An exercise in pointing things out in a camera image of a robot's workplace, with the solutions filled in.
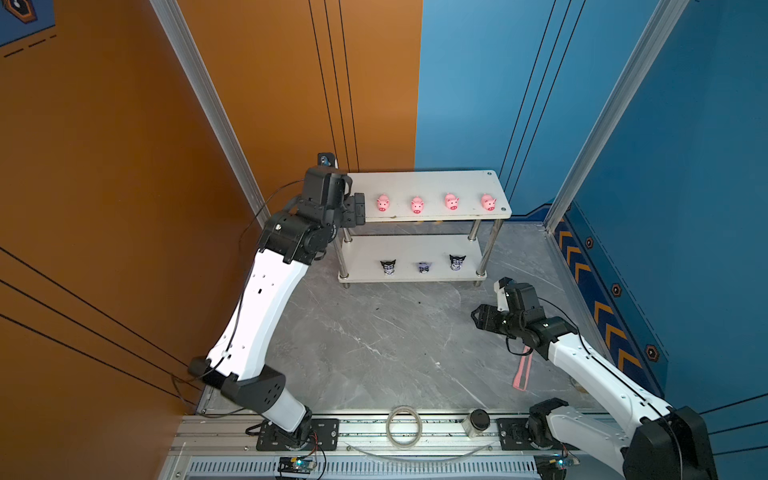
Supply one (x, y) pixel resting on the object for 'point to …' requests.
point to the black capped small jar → (476, 422)
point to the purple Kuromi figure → (423, 267)
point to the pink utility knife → (521, 376)
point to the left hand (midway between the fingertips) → (341, 197)
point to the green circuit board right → (561, 463)
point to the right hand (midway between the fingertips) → (477, 316)
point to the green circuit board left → (296, 465)
